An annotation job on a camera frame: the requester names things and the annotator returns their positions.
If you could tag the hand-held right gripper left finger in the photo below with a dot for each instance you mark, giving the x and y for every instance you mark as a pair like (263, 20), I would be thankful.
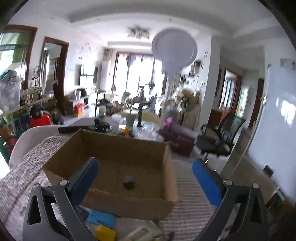
(85, 178)

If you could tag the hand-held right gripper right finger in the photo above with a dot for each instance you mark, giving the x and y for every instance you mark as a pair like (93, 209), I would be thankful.
(205, 180)

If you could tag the small dark round object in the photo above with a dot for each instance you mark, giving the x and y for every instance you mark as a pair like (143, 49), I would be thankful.
(128, 182)

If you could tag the yellow plastic item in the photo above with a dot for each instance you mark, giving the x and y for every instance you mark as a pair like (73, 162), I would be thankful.
(106, 233)

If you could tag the brown cardboard box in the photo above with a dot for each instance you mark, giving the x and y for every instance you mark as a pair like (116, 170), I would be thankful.
(138, 148)

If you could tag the green and white snack packet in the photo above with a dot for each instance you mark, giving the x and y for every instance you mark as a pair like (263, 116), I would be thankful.
(143, 231)

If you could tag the checkered quilted mattress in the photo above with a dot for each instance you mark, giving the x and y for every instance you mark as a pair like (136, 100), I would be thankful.
(185, 213)

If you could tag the grey metal panel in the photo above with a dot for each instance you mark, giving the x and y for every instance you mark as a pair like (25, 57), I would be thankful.
(235, 150)

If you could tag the blue plug adapter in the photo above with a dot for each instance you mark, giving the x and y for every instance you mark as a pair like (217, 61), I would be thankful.
(101, 218)

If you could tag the black mesh office chair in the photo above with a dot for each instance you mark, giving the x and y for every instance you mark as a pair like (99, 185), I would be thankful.
(217, 139)

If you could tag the maroon storage box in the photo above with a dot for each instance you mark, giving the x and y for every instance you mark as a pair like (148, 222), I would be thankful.
(179, 139)

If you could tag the black remote control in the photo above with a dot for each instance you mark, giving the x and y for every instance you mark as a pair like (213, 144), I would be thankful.
(71, 129)

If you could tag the white plastic chair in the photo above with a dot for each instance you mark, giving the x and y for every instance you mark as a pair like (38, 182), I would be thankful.
(30, 136)

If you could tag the orange gift bag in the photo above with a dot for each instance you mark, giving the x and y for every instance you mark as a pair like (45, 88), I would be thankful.
(79, 109)

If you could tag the green cup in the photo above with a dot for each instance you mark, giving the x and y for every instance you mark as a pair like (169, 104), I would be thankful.
(130, 120)

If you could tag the red and black toy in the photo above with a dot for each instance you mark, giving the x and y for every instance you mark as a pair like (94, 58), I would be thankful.
(40, 119)

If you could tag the standing fan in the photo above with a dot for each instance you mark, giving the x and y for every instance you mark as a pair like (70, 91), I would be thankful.
(189, 97)

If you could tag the brown framed glass door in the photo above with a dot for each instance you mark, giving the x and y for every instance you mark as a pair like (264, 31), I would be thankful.
(231, 92)

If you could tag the black tripod stand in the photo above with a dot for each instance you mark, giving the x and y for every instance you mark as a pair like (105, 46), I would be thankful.
(141, 104)

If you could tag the whiteboard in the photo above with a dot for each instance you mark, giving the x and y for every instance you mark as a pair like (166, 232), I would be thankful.
(275, 115)

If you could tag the clear plastic bag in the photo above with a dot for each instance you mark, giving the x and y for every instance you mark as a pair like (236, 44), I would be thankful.
(9, 92)

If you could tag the ceiling chandelier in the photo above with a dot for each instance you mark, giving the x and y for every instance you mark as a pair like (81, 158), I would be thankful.
(138, 32)

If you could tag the wall-mounted television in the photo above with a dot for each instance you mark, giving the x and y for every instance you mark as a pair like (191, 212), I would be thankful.
(89, 73)

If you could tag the brown wooden door frame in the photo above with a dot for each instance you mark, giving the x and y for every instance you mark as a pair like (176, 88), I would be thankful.
(33, 46)
(66, 69)

